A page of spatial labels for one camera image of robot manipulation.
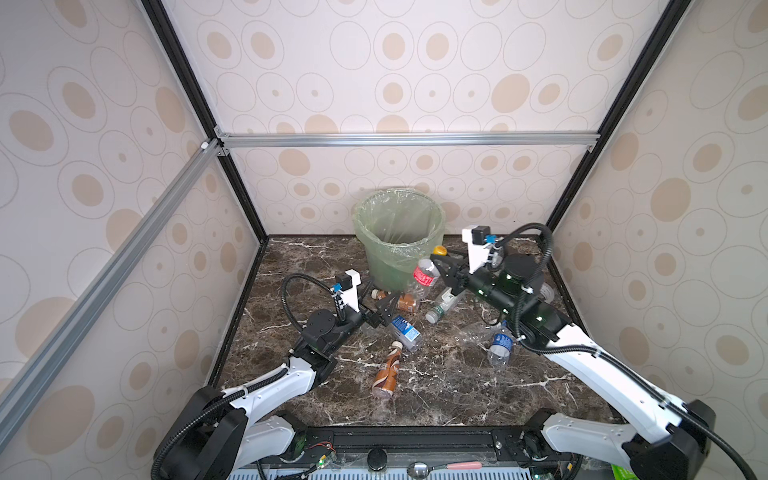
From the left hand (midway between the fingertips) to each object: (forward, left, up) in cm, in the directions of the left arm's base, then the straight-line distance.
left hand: (395, 286), depth 70 cm
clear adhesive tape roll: (+15, -52, -27) cm, 61 cm away
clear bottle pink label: (+1, -7, +4) cm, 8 cm away
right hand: (+3, -9, +8) cm, 13 cm away
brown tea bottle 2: (-14, +2, -22) cm, 27 cm away
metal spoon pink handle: (-34, -6, -29) cm, 45 cm away
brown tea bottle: (-1, -3, -6) cm, 6 cm away
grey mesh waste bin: (+33, -1, -14) cm, 36 cm away
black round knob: (-33, +4, -17) cm, 37 cm away
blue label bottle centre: (-1, -4, -23) cm, 24 cm away
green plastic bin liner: (+33, -1, -14) cm, 36 cm away
